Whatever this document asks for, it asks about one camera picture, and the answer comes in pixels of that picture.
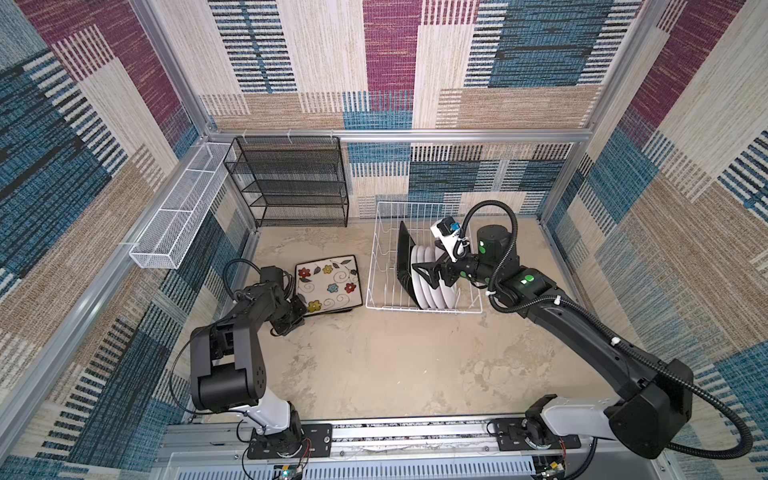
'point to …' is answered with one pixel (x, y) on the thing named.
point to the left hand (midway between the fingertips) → (304, 314)
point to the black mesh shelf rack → (291, 181)
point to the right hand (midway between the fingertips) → (427, 257)
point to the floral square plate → (329, 284)
